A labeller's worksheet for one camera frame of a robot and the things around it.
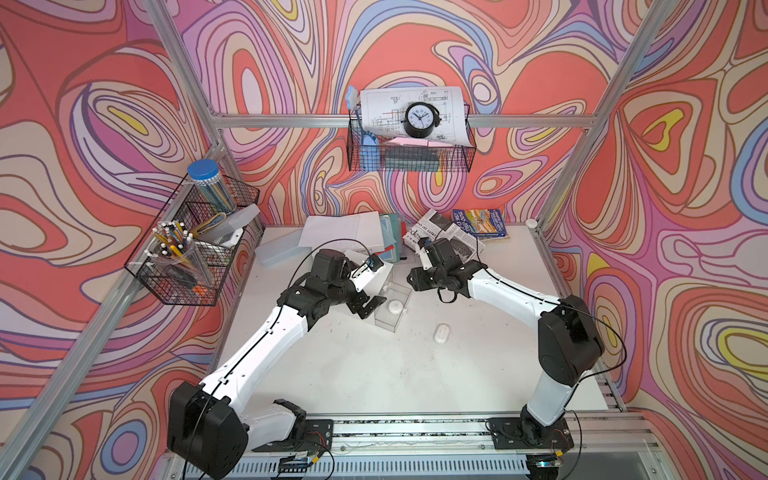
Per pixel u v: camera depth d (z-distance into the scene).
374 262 0.65
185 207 0.75
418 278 0.80
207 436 0.38
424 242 0.82
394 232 1.12
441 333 0.89
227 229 0.72
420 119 0.80
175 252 0.58
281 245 1.14
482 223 1.15
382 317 0.93
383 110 0.84
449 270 0.68
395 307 0.93
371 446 0.73
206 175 0.70
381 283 0.86
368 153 0.80
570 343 0.47
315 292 0.58
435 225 1.08
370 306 0.69
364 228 1.10
